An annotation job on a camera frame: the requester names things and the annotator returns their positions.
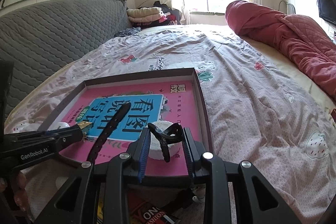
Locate red quilt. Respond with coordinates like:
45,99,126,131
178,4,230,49
225,0,336,102

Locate pink printed bed sheet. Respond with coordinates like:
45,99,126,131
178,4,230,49
4,25,336,219

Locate cream folded blanket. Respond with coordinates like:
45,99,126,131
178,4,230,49
126,7,164,24

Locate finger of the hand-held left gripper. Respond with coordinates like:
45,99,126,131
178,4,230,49
5,127,85,155

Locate black yellow wrist watch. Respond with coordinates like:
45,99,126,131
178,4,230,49
88,102,132,164

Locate pink book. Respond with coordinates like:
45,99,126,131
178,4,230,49
59,82,210,182

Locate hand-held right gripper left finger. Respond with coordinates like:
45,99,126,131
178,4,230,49
34,132,153,224

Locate black television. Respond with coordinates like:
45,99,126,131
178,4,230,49
316,0,336,26

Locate grey shallow cardboard box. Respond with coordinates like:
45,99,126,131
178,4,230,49
38,68,214,188

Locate silver metal lamp socket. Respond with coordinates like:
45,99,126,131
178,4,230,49
76,120,95,136

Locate black hair clip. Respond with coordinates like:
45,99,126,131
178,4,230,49
148,122,183,163

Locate white round jar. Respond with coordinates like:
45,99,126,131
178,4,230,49
148,121,183,161

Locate person's left hand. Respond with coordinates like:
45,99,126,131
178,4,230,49
0,169,28,204

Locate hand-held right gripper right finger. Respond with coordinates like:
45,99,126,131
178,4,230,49
182,127,307,224

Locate blue floral cloth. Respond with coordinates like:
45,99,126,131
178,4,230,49
114,27,142,38

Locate pile of dark clothes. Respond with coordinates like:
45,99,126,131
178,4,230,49
136,1,181,29

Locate grey quilted headboard cover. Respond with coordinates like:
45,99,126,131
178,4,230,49
0,0,132,114

